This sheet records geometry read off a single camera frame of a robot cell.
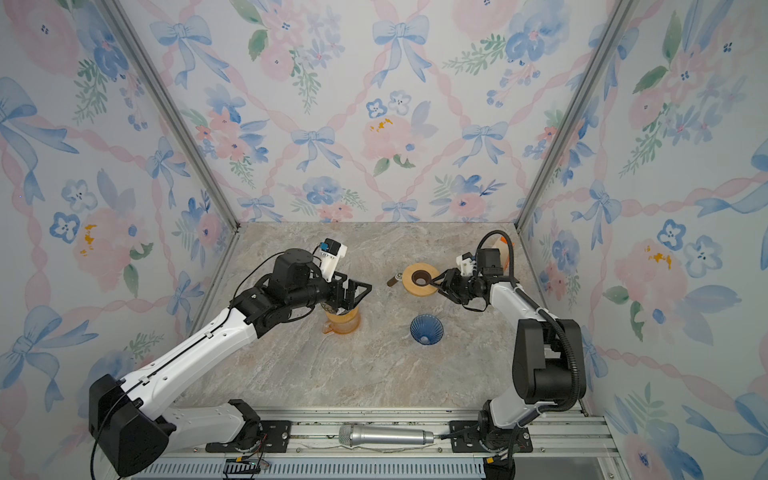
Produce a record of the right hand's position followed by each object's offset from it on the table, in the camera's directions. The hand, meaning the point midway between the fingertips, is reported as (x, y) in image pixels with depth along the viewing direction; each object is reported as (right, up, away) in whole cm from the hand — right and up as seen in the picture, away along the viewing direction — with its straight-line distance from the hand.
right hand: (434, 283), depth 90 cm
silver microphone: (-22, -34, -19) cm, 45 cm away
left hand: (-21, +3, -18) cm, 27 cm away
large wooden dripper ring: (-6, -1, -2) cm, 7 cm away
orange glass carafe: (-27, -11, -3) cm, 30 cm away
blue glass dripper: (-2, -14, +2) cm, 14 cm away
